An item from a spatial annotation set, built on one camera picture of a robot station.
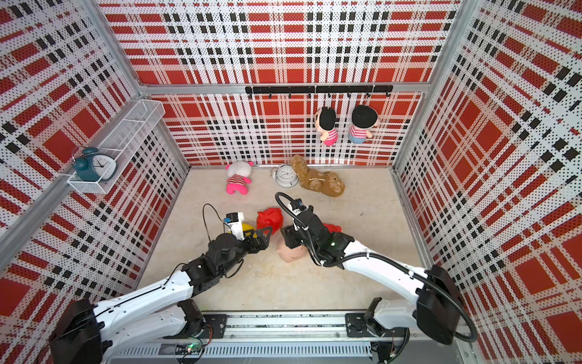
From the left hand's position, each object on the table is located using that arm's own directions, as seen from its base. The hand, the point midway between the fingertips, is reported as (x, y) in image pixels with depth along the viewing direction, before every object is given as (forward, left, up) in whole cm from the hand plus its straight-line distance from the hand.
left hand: (268, 229), depth 79 cm
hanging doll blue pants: (+41, -36, +7) cm, 55 cm away
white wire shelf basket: (+25, +52, +20) cm, 61 cm away
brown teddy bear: (+29, -23, -8) cm, 38 cm away
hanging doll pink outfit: (+42, -22, +15) cm, 50 cm away
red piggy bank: (+9, +1, -7) cm, 12 cm away
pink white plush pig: (+38, +21, -10) cm, 44 cm away
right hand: (0, -9, +1) cm, 9 cm away
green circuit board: (-34, +21, -14) cm, 42 cm away
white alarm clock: (+37, -3, -12) cm, 39 cm away
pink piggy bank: (-5, -7, -10) cm, 13 cm away
